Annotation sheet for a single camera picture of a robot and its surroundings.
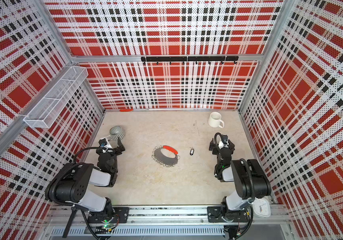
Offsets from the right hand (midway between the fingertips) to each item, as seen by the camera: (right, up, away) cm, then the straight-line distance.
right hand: (221, 140), depth 91 cm
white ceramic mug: (-1, +13, +14) cm, 19 cm away
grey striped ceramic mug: (-72, +4, +14) cm, 74 cm away
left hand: (-67, -1, -3) cm, 67 cm away
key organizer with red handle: (-35, -14, +2) cm, 37 cm away
